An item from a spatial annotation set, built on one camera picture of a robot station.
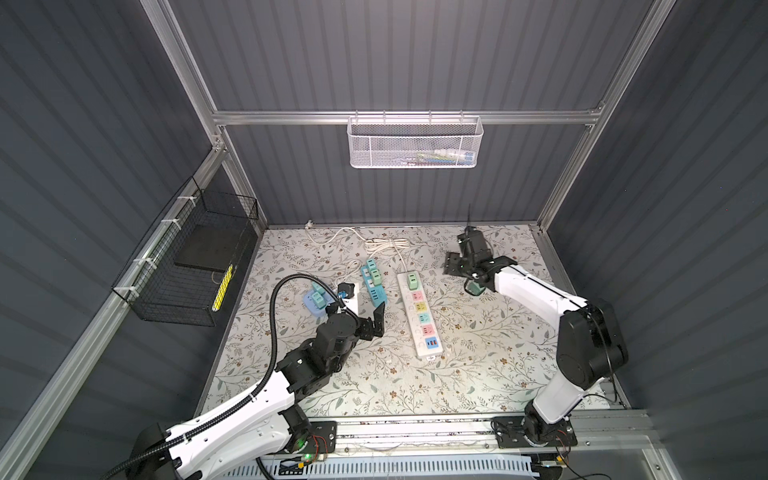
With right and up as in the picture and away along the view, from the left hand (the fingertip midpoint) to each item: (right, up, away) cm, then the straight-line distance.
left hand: (368, 303), depth 75 cm
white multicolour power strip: (+15, -7, +19) cm, 25 cm away
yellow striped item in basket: (-34, +4, -5) cm, 35 cm away
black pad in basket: (-41, +14, +2) cm, 44 cm away
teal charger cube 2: (-1, +9, +25) cm, 26 cm away
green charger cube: (+1, +4, +22) cm, 23 cm away
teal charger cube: (-10, +5, -13) cm, 17 cm away
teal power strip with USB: (+1, 0, +24) cm, 24 cm away
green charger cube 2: (+13, +4, +21) cm, 25 cm away
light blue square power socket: (-20, -5, +21) cm, 29 cm away
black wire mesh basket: (-45, +8, -2) cm, 46 cm away
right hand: (+27, +10, +18) cm, 34 cm away
